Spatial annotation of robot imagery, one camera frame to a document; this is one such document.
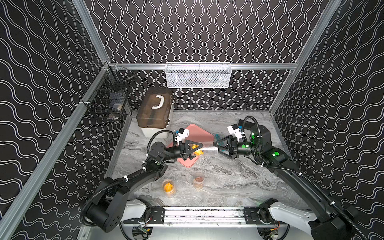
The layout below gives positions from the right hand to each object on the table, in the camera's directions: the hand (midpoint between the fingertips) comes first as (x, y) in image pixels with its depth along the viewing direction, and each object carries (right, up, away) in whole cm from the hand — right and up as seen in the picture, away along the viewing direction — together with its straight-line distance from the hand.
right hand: (215, 146), depth 66 cm
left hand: (-6, 0, -2) cm, 7 cm away
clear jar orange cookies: (-22, -22, +11) cm, 33 cm away
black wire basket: (-60, +28, +25) cm, 71 cm away
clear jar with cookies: (-8, -3, 0) cm, 8 cm away
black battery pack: (+30, +11, +45) cm, 55 cm away
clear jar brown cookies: (-7, -20, +13) cm, 25 cm away
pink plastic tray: (-13, -14, +26) cm, 32 cm away
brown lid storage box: (-37, +21, +39) cm, 57 cm away
